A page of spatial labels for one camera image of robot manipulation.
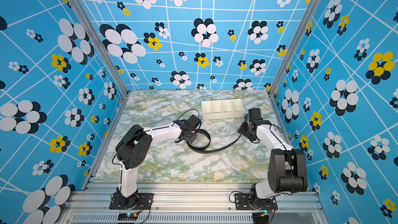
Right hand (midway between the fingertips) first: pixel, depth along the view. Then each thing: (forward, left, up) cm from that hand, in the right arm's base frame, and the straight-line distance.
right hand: (245, 131), depth 91 cm
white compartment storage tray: (+22, +12, -6) cm, 26 cm away
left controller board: (-42, +60, -8) cm, 74 cm away
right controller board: (-41, -2, -9) cm, 42 cm away
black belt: (-9, +23, -7) cm, 25 cm away
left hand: (+1, +32, -6) cm, 33 cm away
